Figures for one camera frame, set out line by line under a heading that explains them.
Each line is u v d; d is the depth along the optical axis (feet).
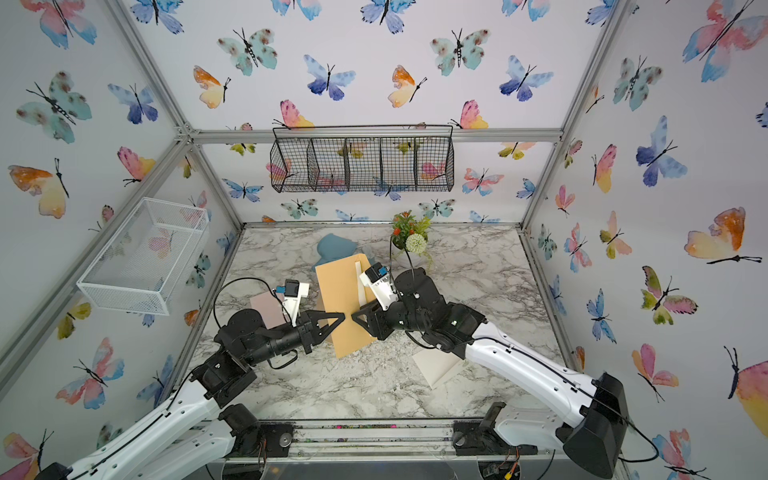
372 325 1.97
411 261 3.51
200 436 1.94
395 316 1.94
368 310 1.97
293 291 1.97
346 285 2.19
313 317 2.02
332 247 3.79
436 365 2.79
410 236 3.15
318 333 2.04
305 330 1.91
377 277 1.95
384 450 2.39
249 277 1.74
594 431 1.21
